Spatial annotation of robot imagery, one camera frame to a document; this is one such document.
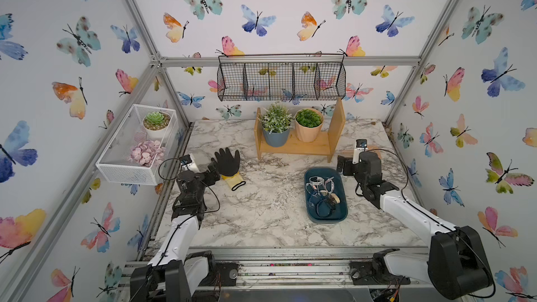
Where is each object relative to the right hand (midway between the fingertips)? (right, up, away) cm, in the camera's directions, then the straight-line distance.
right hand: (352, 154), depth 86 cm
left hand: (-59, -3, -2) cm, 59 cm away
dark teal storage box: (-5, -24, +1) cm, 25 cm away
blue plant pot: (-31, +6, +5) cm, 32 cm away
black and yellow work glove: (-54, -7, +15) cm, 56 cm away
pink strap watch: (-7, -12, +10) cm, 17 cm away
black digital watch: (-10, -22, +3) cm, 25 cm away
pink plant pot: (-16, +9, +11) cm, 22 cm away
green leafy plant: (-31, +15, +4) cm, 35 cm away
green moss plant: (-16, +16, +10) cm, 25 cm away
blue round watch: (-15, -19, +3) cm, 25 cm away
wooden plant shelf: (-8, +4, +16) cm, 18 cm away
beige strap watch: (-7, -19, +3) cm, 21 cm away
